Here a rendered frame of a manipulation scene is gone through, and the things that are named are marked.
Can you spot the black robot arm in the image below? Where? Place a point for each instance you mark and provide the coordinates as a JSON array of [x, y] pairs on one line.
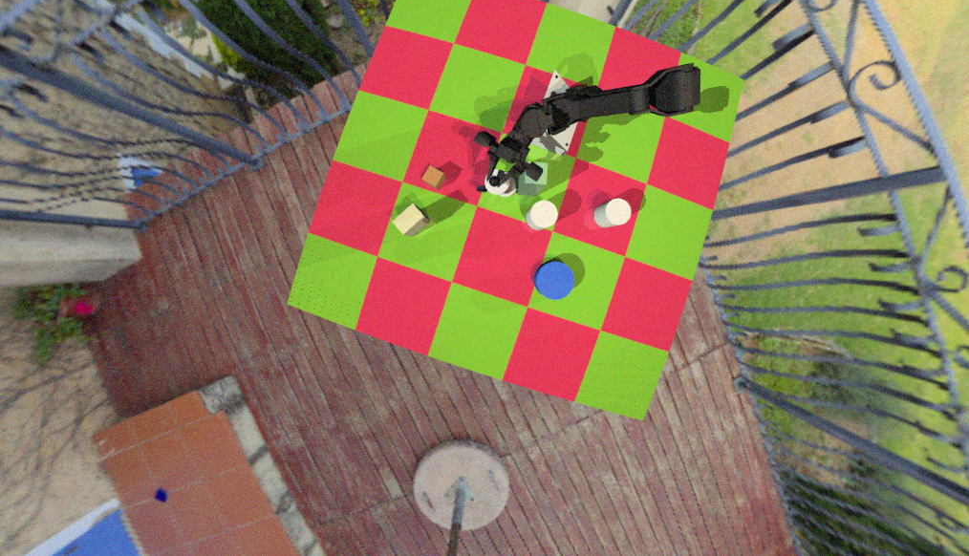
[[673, 91]]

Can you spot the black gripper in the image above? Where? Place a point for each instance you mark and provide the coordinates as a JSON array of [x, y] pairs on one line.
[[532, 170]]

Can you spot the blue short cylinder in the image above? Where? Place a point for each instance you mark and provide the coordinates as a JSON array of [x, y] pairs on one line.
[[554, 280]]

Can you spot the pale green translucent cube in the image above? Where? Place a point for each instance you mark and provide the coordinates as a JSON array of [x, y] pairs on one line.
[[529, 187]]

